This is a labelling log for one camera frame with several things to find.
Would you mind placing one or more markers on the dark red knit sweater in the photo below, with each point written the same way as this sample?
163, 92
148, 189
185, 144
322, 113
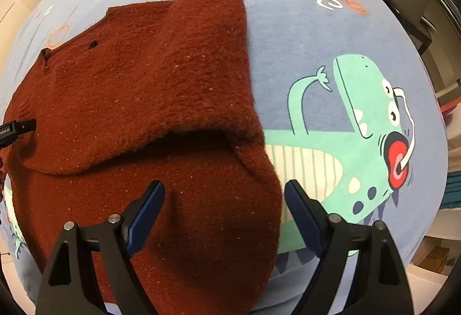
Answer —
154, 91

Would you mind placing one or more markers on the folded teal cloth stack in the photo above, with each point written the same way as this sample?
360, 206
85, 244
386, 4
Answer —
452, 194

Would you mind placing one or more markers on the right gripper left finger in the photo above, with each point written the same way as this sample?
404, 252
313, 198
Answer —
70, 283

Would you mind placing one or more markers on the blue dinosaur print bedspread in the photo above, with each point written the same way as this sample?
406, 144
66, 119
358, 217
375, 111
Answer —
351, 127

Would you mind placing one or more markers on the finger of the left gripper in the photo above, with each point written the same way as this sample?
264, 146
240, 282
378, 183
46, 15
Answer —
10, 131

